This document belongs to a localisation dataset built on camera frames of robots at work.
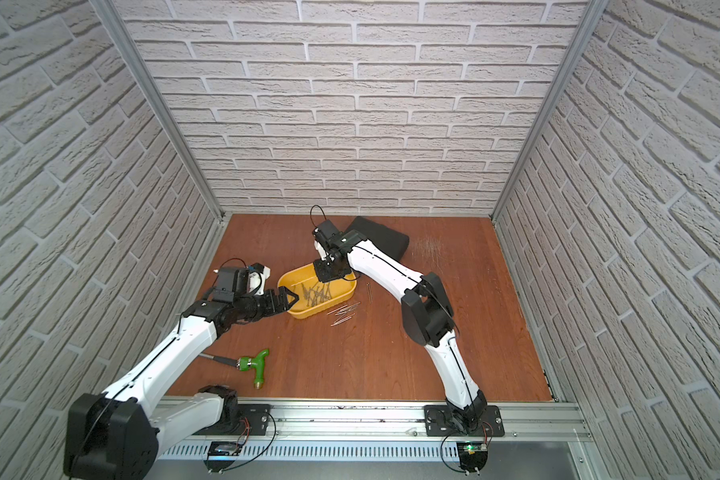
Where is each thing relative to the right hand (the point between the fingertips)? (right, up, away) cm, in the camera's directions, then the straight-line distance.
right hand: (326, 275), depth 92 cm
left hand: (-9, -5, -9) cm, 14 cm away
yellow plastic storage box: (-4, -8, +4) cm, 9 cm away
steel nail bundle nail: (+5, -12, +2) cm, 13 cm away
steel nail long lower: (+5, -14, 0) cm, 15 cm away
